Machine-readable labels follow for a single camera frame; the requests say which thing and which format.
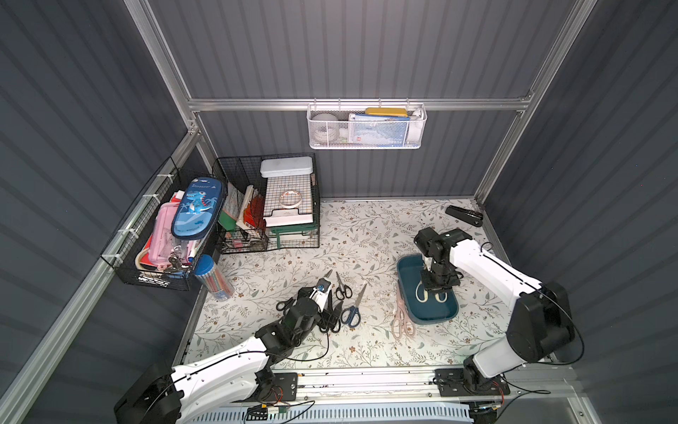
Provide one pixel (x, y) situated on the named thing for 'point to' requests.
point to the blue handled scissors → (351, 315)
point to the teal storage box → (423, 306)
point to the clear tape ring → (290, 199)
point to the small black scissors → (343, 290)
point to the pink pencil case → (157, 246)
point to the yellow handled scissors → (437, 297)
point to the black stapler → (470, 216)
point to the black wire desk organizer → (271, 203)
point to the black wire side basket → (124, 254)
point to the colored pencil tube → (206, 272)
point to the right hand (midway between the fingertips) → (440, 291)
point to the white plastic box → (286, 166)
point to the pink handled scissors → (403, 323)
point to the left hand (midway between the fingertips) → (328, 296)
